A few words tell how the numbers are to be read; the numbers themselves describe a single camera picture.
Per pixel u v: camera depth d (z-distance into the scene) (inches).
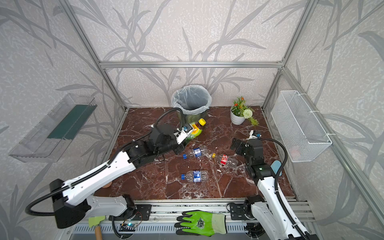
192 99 40.1
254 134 26.9
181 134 22.7
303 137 24.2
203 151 36.7
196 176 32.4
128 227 28.2
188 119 35.7
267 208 23.4
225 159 34.1
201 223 27.3
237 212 29.0
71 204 15.6
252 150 23.0
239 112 41.3
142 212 28.7
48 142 25.1
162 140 19.9
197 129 25.7
